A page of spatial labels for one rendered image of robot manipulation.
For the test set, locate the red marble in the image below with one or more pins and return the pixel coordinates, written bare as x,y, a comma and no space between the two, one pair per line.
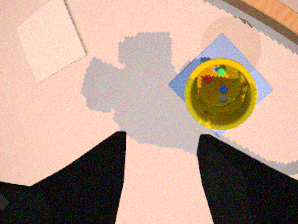
208,79

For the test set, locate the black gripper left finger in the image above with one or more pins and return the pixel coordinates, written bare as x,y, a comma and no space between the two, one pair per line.
87,191

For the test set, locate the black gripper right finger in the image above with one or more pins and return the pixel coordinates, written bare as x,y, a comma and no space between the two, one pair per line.
242,190

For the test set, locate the blue marble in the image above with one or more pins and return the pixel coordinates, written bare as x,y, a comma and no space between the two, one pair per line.
223,90

